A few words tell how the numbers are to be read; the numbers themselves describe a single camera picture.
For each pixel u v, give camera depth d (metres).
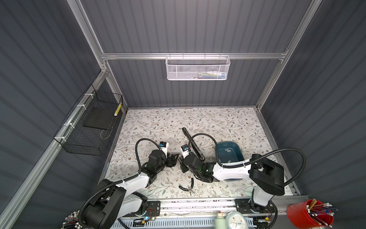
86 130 0.72
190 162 0.62
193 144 0.96
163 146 0.77
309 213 0.59
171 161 0.77
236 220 0.68
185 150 0.72
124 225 0.68
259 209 0.63
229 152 0.94
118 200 0.42
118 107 0.84
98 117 0.72
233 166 0.54
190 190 0.79
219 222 0.64
